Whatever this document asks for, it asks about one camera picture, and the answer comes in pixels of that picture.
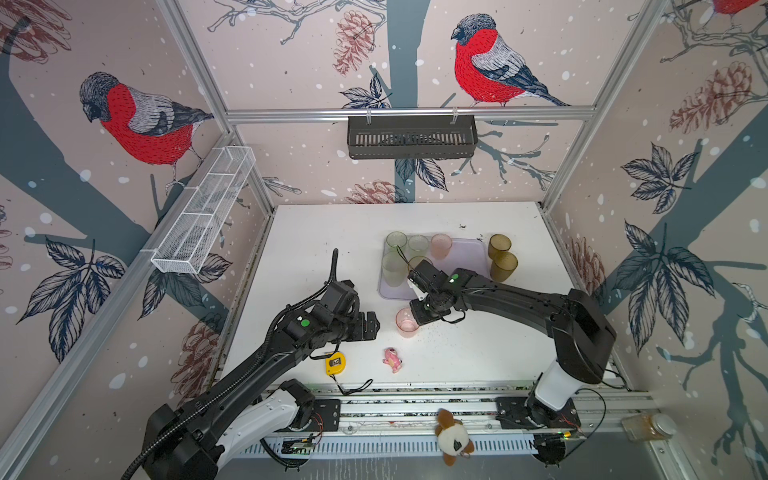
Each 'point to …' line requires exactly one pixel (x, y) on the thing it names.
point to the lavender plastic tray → (466, 253)
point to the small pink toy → (391, 359)
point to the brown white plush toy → (452, 437)
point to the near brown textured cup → (504, 263)
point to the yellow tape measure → (335, 363)
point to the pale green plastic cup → (418, 245)
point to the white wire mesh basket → (183, 250)
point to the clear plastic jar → (649, 427)
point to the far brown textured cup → (497, 243)
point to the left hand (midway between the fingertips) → (366, 328)
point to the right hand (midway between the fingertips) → (413, 320)
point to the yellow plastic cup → (416, 260)
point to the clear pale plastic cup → (394, 268)
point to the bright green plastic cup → (394, 239)
